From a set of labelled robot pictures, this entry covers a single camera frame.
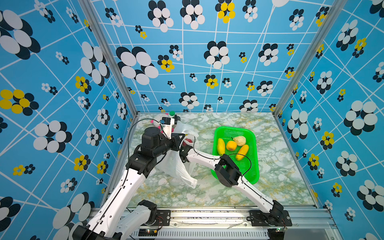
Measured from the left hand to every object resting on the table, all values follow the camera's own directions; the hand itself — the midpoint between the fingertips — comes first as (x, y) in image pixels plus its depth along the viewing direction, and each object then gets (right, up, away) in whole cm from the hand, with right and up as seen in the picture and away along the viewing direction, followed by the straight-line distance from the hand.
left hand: (185, 134), depth 70 cm
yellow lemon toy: (+21, -9, +24) cm, 33 cm away
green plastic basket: (+26, -1, +38) cm, 46 cm away
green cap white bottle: (-13, +14, +39) cm, 43 cm away
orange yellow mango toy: (+28, -9, +25) cm, 38 cm away
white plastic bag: (-9, -16, +10) cm, 22 cm away
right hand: (-12, -10, +31) cm, 35 cm away
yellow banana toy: (+34, -13, +22) cm, 43 cm away
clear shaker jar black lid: (-8, +9, +32) cm, 35 cm away
